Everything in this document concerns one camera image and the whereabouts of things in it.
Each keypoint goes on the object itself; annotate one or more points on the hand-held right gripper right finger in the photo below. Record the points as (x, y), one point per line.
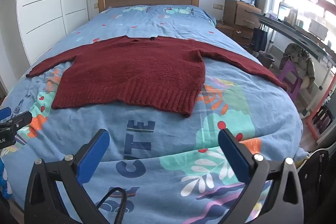
(235, 158)

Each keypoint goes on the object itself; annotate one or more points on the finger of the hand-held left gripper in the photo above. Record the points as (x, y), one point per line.
(22, 120)
(4, 113)

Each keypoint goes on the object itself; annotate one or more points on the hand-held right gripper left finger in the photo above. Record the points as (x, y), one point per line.
(93, 157)

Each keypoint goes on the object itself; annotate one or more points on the dark red knitted sweater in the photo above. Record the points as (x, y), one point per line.
(131, 74)

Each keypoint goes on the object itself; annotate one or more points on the person's left hand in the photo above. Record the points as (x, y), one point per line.
(3, 179)

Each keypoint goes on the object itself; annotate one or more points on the printed blue duvet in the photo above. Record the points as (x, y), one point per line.
(162, 140)

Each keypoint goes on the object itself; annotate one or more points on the purple stool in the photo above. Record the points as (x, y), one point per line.
(290, 77)

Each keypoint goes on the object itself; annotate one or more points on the dark waste bin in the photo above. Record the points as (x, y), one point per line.
(266, 59)

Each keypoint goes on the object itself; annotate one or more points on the white wardrobe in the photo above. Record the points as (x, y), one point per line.
(44, 8)

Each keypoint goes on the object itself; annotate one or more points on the olive jacket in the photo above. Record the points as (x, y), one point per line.
(302, 58)

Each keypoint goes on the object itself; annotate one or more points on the black tote bag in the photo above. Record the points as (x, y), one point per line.
(259, 39)

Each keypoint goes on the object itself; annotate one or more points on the grey desk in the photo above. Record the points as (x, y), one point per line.
(296, 35)

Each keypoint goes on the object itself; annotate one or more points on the wooden drawer chest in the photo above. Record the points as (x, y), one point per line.
(242, 14)

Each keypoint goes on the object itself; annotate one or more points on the red metal frame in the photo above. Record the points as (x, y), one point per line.
(311, 124)

